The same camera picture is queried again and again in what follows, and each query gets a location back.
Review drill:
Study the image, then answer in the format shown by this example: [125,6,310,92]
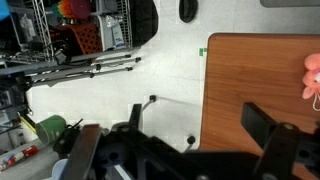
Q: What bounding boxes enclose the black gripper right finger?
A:
[240,101,301,180]

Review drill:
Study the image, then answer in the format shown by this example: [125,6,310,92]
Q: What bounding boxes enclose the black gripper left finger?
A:
[61,103,143,180]

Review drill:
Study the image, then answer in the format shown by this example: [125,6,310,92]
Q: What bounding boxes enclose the white bucket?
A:
[51,158,70,180]

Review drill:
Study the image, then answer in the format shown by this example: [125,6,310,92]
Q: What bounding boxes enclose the green cylindrical cup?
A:
[35,114,67,145]

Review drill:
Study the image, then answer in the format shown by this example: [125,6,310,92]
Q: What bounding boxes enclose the red white can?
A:
[0,144,40,172]

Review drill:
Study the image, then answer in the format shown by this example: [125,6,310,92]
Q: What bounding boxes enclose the pink plush toy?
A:
[301,53,320,113]

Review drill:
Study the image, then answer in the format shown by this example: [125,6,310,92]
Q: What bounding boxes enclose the grey tripod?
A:
[0,53,143,89]

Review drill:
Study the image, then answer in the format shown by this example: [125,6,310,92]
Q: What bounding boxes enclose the grey leg black cap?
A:
[182,134,197,153]
[141,94,158,113]

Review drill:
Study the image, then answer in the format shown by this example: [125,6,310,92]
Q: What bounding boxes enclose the orange plastic crate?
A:
[49,22,103,56]

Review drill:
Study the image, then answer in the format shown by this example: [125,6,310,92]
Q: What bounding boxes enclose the rainbow stacking cups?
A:
[51,0,92,20]

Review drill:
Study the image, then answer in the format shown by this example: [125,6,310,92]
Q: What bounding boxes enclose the black bag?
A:
[129,0,160,48]

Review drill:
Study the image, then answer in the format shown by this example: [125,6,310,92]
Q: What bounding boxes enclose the black oval object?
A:
[178,0,199,24]

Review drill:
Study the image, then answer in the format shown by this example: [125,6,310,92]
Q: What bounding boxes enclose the black cabled device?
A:
[52,118,84,158]

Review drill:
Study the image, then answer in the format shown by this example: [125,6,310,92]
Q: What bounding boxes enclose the chrome wire rack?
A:
[30,0,133,62]

